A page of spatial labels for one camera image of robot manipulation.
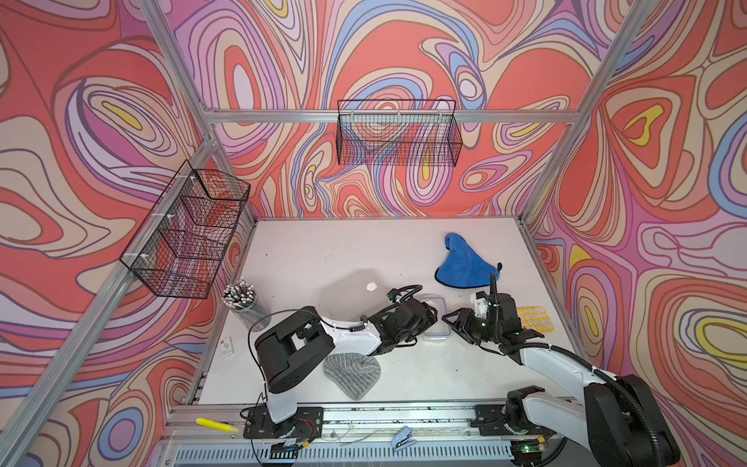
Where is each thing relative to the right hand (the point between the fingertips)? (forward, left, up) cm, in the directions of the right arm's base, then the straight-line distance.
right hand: (448, 328), depth 86 cm
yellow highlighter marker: (-23, +64, -3) cm, 67 cm away
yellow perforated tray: (+4, -29, -4) cm, 30 cm away
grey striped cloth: (-12, +28, -3) cm, 31 cm away
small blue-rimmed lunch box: (0, +2, -1) cm, 2 cm away
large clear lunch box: (+13, +29, 0) cm, 31 cm away
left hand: (+1, +2, +3) cm, 4 cm away
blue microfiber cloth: (+23, -10, -1) cm, 25 cm away
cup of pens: (+5, +58, +15) cm, 60 cm away
